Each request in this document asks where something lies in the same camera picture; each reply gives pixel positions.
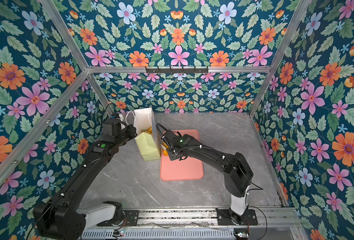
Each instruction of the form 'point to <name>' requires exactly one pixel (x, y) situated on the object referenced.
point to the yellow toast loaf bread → (149, 130)
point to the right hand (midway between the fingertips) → (174, 152)
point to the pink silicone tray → (185, 169)
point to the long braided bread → (166, 146)
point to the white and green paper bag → (148, 139)
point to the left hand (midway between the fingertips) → (138, 123)
